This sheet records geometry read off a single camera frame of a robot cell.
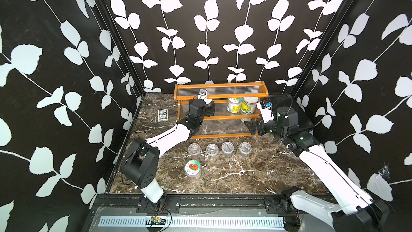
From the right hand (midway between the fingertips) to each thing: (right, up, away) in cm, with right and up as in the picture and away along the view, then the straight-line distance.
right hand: (251, 115), depth 75 cm
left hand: (-23, +10, +11) cm, 27 cm away
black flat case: (+37, +9, +40) cm, 56 cm away
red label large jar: (-28, -27, +2) cm, 39 cm away
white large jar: (-21, +7, +9) cm, 24 cm away
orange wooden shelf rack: (-10, -7, +30) cm, 32 cm away
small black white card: (-52, -1, +32) cm, 61 cm away
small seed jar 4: (0, -19, +12) cm, 22 cm away
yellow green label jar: (-7, +5, +12) cm, 15 cm away
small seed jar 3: (-10, -19, +12) cm, 24 cm away
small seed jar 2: (-19, -20, +11) cm, 29 cm away
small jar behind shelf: (+1, -4, +24) cm, 25 cm away
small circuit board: (-44, -47, -4) cm, 65 cm away
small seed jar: (-29, -20, +12) cm, 37 cm away
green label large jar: (+1, +5, +11) cm, 12 cm away
